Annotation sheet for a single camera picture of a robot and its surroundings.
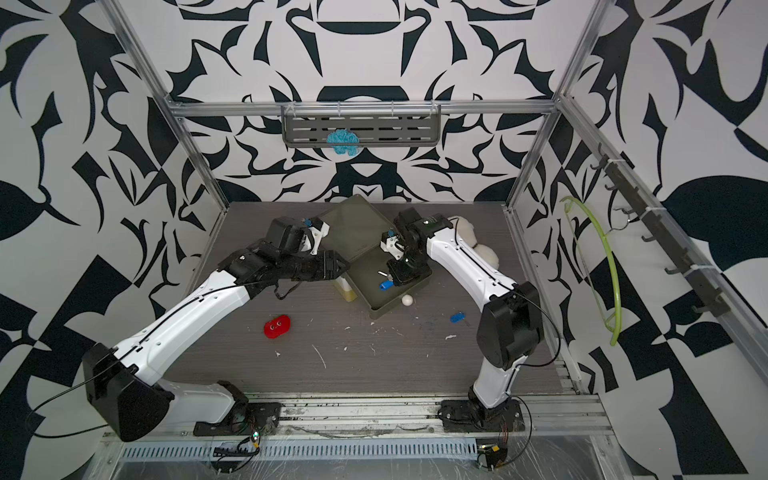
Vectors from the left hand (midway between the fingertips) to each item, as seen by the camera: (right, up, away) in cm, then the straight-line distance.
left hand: (342, 260), depth 76 cm
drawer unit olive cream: (+2, +7, +15) cm, 17 cm away
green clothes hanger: (+60, -10, -12) cm, 62 cm away
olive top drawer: (+5, -3, +8) cm, 10 cm away
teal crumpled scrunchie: (-2, +36, +16) cm, 39 cm away
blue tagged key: (+11, -7, +7) cm, 15 cm away
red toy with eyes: (-20, -20, +11) cm, 31 cm away
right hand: (+14, -5, +8) cm, 17 cm away
